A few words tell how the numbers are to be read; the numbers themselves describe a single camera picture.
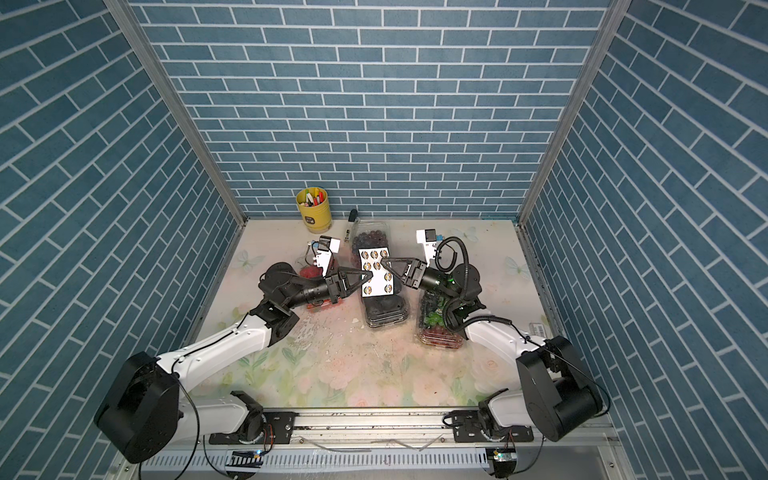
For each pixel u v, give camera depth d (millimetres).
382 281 692
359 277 680
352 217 1155
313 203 1085
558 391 427
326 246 642
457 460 770
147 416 402
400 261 680
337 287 638
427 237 681
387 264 683
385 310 909
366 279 680
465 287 568
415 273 643
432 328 850
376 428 752
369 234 1060
